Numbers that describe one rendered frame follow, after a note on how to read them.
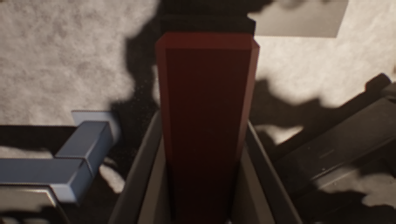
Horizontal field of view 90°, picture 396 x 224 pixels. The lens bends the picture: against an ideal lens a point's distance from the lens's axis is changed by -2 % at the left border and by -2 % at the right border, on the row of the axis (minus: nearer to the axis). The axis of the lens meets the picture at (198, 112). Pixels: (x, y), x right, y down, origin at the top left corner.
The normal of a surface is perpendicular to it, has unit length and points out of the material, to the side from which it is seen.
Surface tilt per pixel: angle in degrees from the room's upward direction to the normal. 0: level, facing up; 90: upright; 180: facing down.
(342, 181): 0
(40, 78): 0
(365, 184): 0
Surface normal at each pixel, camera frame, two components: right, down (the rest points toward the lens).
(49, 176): 0.02, -0.85
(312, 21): 0.01, 0.52
